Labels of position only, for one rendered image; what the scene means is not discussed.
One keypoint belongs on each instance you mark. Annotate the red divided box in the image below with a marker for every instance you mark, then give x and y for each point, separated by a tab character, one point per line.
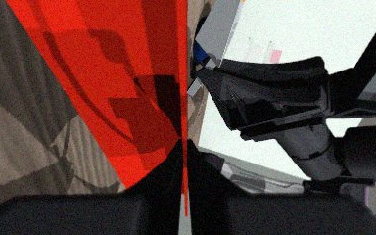
123	64

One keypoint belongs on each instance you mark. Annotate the blue bowl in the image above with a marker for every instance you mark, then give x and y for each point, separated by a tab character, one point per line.
199	53

